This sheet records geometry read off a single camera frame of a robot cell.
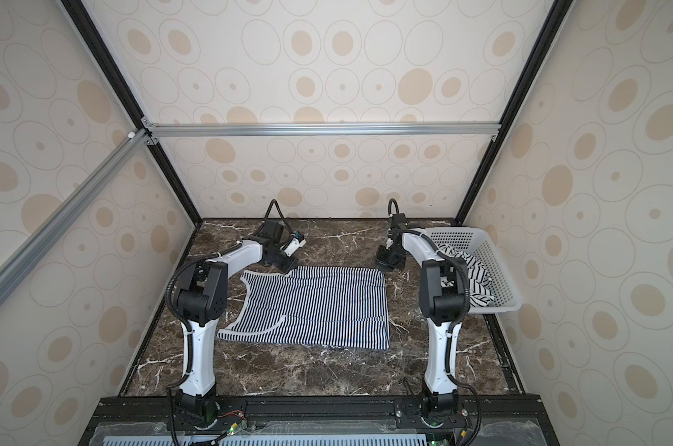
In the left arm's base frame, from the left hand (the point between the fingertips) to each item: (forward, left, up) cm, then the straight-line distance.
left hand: (303, 260), depth 103 cm
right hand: (-3, -32, +1) cm, 32 cm away
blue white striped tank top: (-17, -9, -3) cm, 19 cm away
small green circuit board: (-52, +13, -1) cm, 54 cm away
